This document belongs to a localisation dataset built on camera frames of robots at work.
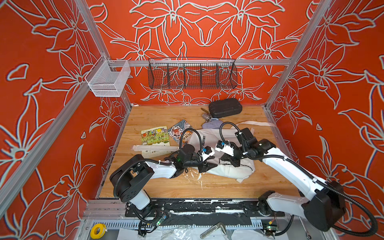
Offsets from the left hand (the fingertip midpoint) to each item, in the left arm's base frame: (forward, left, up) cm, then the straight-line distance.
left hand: (215, 160), depth 78 cm
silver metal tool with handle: (+39, +4, -9) cm, 40 cm away
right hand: (+1, -3, +2) cm, 4 cm away
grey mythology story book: (+25, +22, -11) cm, 35 cm away
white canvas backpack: (+20, +2, -8) cm, 21 cm away
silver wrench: (-29, -42, -11) cm, 52 cm away
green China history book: (+20, +39, -11) cm, 45 cm away
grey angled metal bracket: (-29, +1, -11) cm, 31 cm away
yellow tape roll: (-32, +53, -11) cm, 63 cm away
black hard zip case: (+45, -10, -5) cm, 47 cm away
